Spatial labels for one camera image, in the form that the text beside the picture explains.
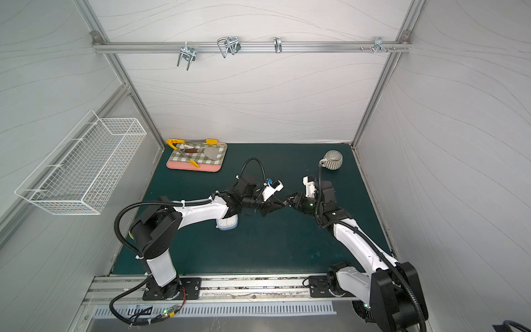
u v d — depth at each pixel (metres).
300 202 0.72
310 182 0.76
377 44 0.77
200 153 1.15
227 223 0.88
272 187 0.75
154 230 0.47
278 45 0.78
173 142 1.19
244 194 0.70
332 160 1.10
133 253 0.50
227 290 0.75
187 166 1.11
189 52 0.78
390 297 0.39
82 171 0.69
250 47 0.78
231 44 0.76
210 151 1.15
